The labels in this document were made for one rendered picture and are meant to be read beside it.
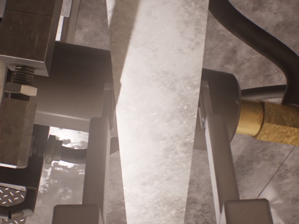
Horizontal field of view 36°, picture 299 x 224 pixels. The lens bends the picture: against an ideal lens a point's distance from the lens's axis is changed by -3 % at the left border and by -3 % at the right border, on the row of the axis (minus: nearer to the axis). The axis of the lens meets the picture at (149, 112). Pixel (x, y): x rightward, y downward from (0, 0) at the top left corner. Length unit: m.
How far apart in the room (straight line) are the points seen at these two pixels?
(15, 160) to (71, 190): 1.39
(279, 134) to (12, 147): 0.26
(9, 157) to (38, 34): 0.07
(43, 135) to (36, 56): 0.78
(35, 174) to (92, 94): 0.57
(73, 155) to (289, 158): 0.91
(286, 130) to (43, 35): 0.27
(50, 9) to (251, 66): 1.14
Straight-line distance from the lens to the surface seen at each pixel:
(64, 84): 0.39
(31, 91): 0.28
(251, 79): 1.39
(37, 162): 0.97
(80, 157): 0.92
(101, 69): 0.39
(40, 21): 0.26
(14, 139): 0.28
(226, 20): 0.48
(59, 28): 0.61
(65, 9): 0.56
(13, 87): 0.28
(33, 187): 0.92
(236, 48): 1.32
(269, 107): 0.45
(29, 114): 0.28
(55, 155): 0.92
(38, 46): 0.25
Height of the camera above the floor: 1.11
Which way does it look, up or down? 51 degrees down
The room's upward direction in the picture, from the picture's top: 177 degrees clockwise
